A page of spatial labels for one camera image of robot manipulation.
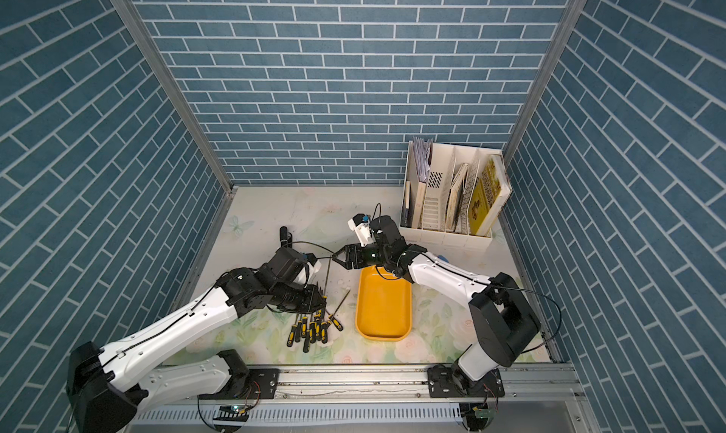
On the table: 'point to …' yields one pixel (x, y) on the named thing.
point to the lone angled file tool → (333, 318)
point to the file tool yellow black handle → (327, 277)
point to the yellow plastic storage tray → (383, 304)
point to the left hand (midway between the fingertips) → (331, 308)
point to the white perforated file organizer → (453, 195)
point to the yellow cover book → (492, 190)
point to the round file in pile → (312, 328)
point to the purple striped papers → (423, 148)
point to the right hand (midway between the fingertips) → (342, 257)
